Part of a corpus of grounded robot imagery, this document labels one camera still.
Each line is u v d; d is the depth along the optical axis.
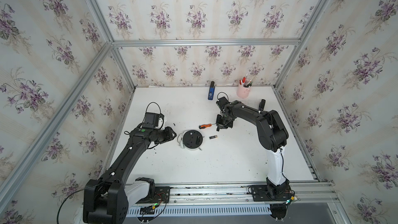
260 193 0.73
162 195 0.72
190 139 0.88
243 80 1.10
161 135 0.73
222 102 0.82
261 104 1.06
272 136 0.54
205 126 0.98
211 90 1.14
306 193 0.75
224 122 0.86
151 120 0.65
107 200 0.39
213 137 0.93
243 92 1.09
